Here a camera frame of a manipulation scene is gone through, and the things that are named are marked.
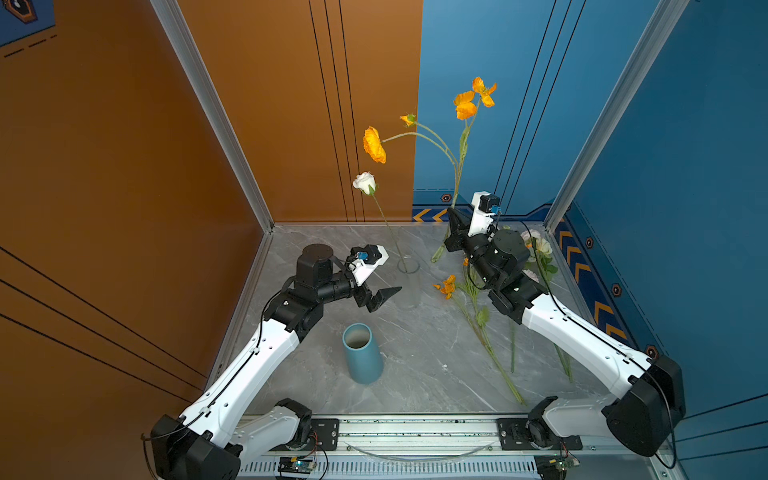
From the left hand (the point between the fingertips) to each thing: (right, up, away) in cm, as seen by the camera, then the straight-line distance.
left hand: (388, 267), depth 69 cm
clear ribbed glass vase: (+6, -1, +16) cm, 17 cm away
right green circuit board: (+39, -47, +1) cm, 61 cm away
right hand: (+14, +14, 0) cm, 19 cm away
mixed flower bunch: (+52, -1, +32) cm, 61 cm away
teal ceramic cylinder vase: (-6, -21, 0) cm, 21 cm away
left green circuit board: (-22, -47, +1) cm, 52 cm away
